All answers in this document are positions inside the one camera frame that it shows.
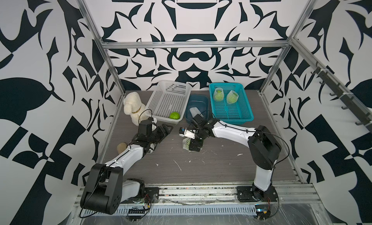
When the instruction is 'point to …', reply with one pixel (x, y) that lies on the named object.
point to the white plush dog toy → (133, 106)
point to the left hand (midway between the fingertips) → (169, 127)
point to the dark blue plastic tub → (201, 101)
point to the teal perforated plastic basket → (239, 113)
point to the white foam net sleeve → (213, 93)
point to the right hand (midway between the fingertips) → (191, 138)
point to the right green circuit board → (262, 214)
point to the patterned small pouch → (150, 151)
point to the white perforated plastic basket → (168, 102)
